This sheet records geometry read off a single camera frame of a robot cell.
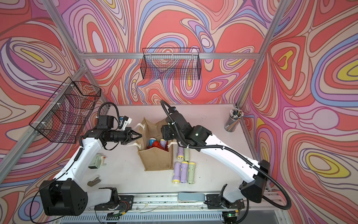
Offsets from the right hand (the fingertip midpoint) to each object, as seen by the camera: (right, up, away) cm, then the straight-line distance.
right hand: (166, 133), depth 70 cm
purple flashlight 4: (+10, -25, +12) cm, 29 cm away
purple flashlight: (-4, -9, +21) cm, 23 cm away
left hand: (-14, -2, +6) cm, 15 cm away
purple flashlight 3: (+5, -27, +9) cm, 29 cm away
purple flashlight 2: (+7, -16, +18) cm, 26 cm away
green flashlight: (+11, -16, +19) cm, 27 cm away
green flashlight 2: (+14, -22, +13) cm, 29 cm away
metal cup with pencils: (+44, +9, +20) cm, 49 cm away
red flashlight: (-13, -11, +19) cm, 26 cm away
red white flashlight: (-8, -9, +19) cm, 22 cm away
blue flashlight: (-12, -8, +23) cm, 28 cm away
